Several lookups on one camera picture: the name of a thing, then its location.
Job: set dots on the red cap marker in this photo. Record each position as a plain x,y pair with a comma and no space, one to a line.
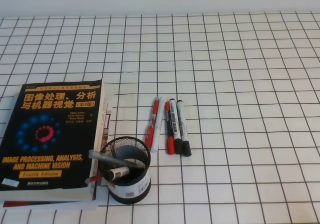
170,140

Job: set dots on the white marker pen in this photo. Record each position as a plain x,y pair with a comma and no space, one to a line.
158,125

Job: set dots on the red ballpoint pen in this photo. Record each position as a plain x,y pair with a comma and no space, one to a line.
151,127

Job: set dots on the grey transparent pen in holder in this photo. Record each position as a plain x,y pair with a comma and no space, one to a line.
111,160

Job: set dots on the black white marker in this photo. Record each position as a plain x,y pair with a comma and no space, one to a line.
116,173

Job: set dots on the red pencil in holder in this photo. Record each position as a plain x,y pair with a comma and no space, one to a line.
94,178

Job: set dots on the black mesh pen holder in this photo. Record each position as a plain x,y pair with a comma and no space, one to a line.
128,180

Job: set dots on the black image processing textbook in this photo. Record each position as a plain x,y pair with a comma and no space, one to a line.
45,147

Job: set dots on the black cap whiteboard marker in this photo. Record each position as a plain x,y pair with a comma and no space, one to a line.
175,126

